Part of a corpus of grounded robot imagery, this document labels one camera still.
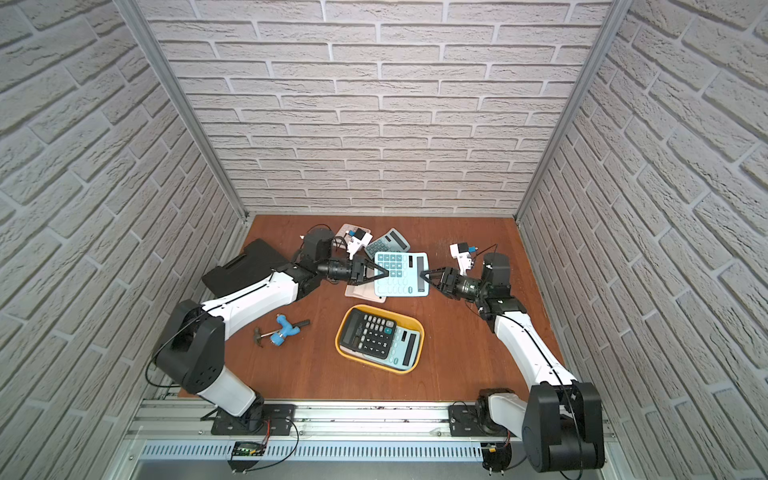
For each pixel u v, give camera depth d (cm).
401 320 86
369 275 73
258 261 103
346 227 114
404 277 76
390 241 109
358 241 76
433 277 76
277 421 74
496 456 69
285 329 86
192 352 44
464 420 75
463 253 74
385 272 75
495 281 63
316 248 65
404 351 83
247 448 72
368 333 83
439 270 72
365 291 95
